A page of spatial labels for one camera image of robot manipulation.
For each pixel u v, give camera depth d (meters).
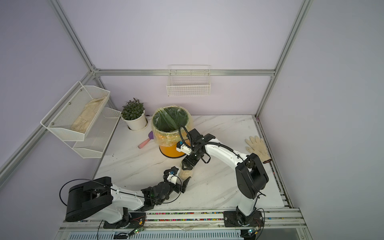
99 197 0.48
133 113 1.00
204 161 0.74
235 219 0.73
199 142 0.64
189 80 0.95
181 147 0.76
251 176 0.45
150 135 1.08
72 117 0.77
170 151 0.80
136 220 0.72
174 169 0.69
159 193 0.61
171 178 0.70
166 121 0.96
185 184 0.75
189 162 0.73
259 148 1.01
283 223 0.74
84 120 0.77
